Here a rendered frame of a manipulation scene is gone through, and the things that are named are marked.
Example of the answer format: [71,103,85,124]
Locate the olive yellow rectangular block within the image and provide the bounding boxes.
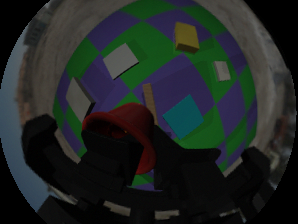
[174,23,200,53]

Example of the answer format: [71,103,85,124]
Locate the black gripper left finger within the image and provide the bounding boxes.
[81,129,144,186]

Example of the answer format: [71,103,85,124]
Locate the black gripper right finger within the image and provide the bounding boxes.
[153,125,222,190]

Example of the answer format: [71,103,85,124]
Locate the red cup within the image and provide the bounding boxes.
[82,103,158,176]

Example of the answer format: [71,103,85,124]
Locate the brown flat bar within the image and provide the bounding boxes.
[142,83,160,127]

